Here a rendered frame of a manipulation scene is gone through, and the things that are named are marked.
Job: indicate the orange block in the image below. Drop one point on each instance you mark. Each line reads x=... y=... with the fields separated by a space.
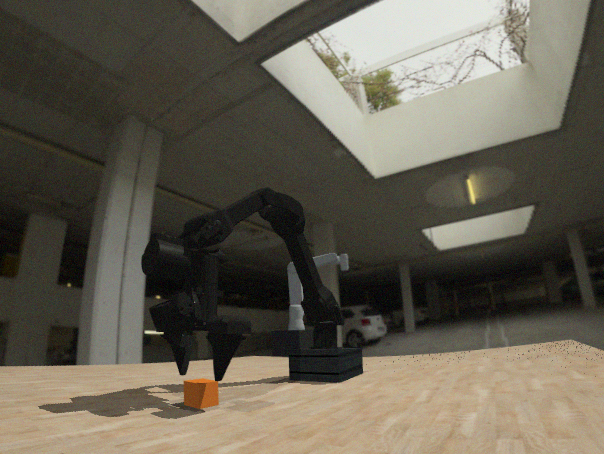
x=201 y=393

